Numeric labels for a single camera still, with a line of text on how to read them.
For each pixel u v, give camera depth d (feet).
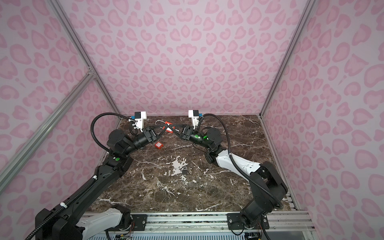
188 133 1.99
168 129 2.10
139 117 2.03
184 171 2.96
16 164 1.73
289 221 2.45
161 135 2.06
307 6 2.30
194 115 2.14
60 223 1.24
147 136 1.89
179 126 2.12
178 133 2.07
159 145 3.28
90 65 2.94
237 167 1.59
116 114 2.00
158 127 2.10
